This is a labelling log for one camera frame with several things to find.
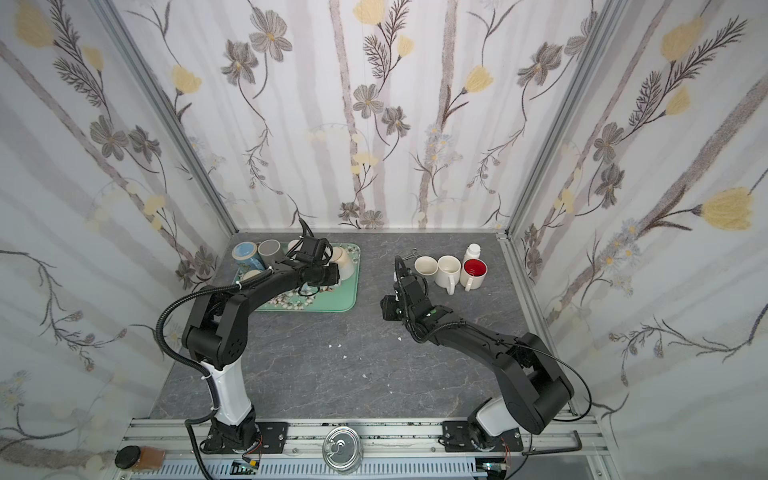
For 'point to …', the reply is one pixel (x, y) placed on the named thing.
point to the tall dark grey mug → (270, 252)
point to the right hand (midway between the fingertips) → (379, 295)
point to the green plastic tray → (344, 296)
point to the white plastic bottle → (473, 252)
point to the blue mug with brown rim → (247, 257)
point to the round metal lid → (342, 449)
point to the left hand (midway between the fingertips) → (335, 267)
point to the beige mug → (343, 259)
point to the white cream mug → (448, 273)
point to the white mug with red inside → (473, 273)
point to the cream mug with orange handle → (250, 274)
